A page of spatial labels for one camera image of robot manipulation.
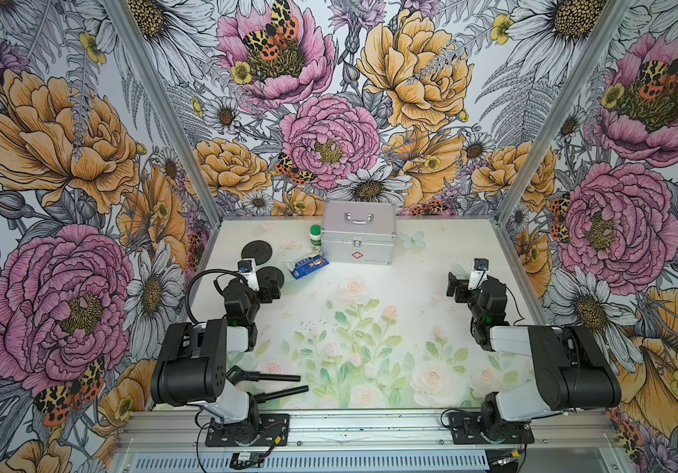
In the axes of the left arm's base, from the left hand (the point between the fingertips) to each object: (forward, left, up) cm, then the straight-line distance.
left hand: (264, 279), depth 94 cm
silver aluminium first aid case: (+16, -30, +4) cm, 35 cm away
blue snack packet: (+9, -13, -5) cm, 16 cm away
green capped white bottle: (+17, -15, +1) cm, 23 cm away
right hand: (-1, -63, +1) cm, 63 cm away
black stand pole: (-32, -5, -7) cm, 33 cm away
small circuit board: (-45, -1, -10) cm, 46 cm away
